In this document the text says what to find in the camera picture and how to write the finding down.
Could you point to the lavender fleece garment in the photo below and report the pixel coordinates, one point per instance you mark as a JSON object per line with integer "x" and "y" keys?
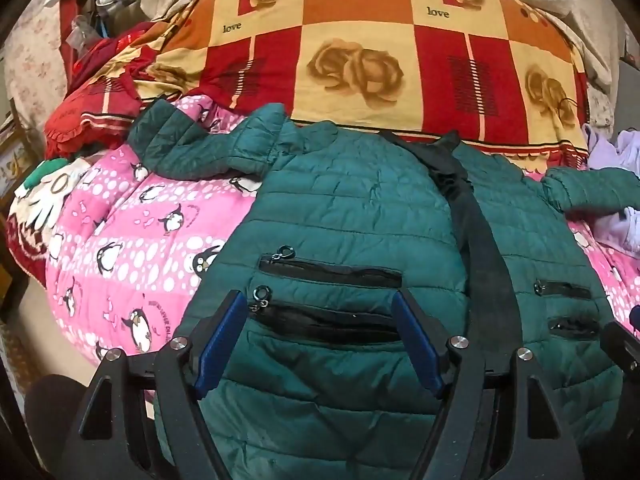
{"x": 626, "y": 152}

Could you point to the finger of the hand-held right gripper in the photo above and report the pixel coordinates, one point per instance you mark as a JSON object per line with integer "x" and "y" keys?
{"x": 622, "y": 342}

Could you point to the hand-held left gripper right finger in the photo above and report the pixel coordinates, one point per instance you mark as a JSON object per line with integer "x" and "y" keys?
{"x": 417, "y": 345}

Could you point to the dark red cloth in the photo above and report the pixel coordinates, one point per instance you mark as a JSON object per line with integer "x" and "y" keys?
{"x": 95, "y": 55}

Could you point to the cream white cloth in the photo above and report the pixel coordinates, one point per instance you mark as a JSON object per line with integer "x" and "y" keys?
{"x": 575, "y": 15}

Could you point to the pink penguin print blanket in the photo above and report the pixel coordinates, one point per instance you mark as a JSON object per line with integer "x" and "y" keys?
{"x": 125, "y": 260}

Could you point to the wooden picture frame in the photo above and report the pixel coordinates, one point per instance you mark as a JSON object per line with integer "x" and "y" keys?
{"x": 11, "y": 155}

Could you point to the green puffer jacket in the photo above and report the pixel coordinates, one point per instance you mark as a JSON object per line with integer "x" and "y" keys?
{"x": 340, "y": 210}

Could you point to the red yellow rose print blanket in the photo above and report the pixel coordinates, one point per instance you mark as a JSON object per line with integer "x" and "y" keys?
{"x": 350, "y": 20}

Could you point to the clear plastic bags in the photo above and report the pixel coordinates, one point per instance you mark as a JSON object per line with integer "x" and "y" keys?
{"x": 107, "y": 5}

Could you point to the beige floral cloth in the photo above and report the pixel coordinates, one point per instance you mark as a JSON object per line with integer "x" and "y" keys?
{"x": 35, "y": 65}

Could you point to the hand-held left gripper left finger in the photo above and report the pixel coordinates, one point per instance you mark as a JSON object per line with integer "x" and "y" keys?
{"x": 220, "y": 345}

